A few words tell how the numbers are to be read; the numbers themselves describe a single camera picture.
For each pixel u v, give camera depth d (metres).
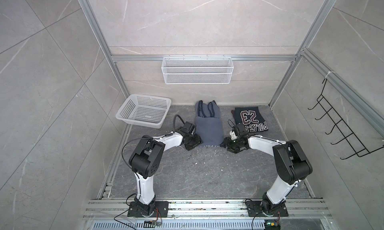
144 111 1.14
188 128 0.78
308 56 0.83
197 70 1.01
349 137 0.63
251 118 1.07
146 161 0.50
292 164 0.48
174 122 0.76
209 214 0.73
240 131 0.78
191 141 0.82
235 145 0.82
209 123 1.06
